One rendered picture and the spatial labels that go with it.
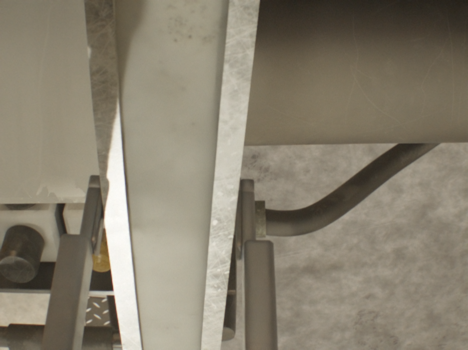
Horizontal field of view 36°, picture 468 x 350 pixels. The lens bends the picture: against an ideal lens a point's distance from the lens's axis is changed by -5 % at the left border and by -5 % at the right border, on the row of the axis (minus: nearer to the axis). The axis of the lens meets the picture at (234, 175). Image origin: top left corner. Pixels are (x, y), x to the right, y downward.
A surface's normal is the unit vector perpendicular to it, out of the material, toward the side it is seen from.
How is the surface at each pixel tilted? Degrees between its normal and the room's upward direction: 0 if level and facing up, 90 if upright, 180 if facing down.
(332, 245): 0
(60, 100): 23
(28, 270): 0
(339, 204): 58
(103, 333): 77
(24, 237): 90
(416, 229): 0
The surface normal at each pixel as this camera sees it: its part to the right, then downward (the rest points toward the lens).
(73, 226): 0.00, 0.63
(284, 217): -0.04, -0.58
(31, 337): -0.02, -0.22
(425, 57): -0.02, 0.05
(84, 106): -0.01, 0.29
